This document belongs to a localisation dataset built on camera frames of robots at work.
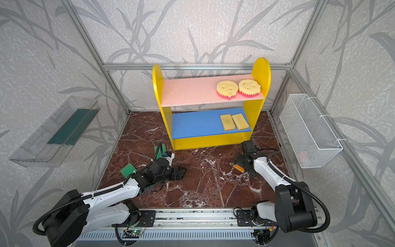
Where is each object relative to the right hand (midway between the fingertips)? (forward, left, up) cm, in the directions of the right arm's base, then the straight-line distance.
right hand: (242, 159), depth 90 cm
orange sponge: (-4, +2, -3) cm, 5 cm away
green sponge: (+3, +50, +2) cm, 50 cm away
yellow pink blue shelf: (+15, +32, +10) cm, 37 cm away
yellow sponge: (+20, +8, +12) cm, 24 cm away
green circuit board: (-36, +57, -5) cm, 68 cm away
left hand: (-5, +34, +3) cm, 35 cm away
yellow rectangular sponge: (+19, 0, +11) cm, 22 cm away
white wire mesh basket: (-7, -22, +32) cm, 39 cm away
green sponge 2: (-5, +68, -2) cm, 68 cm away
